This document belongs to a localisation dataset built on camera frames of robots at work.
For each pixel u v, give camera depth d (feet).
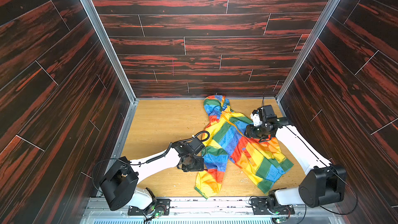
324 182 1.32
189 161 2.03
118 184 1.39
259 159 2.89
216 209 2.43
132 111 3.88
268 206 2.40
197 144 2.14
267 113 2.13
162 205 2.43
